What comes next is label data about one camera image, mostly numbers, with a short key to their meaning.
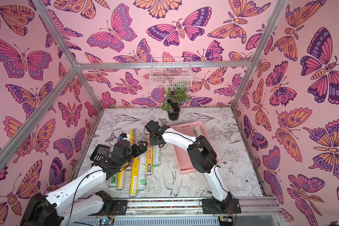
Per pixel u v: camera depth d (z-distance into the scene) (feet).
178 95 3.03
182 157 2.94
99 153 3.10
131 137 2.55
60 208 1.38
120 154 2.02
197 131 3.29
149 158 2.88
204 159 1.75
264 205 2.47
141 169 2.73
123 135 2.43
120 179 2.63
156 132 2.35
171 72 3.13
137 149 2.35
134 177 2.67
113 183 2.57
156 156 2.88
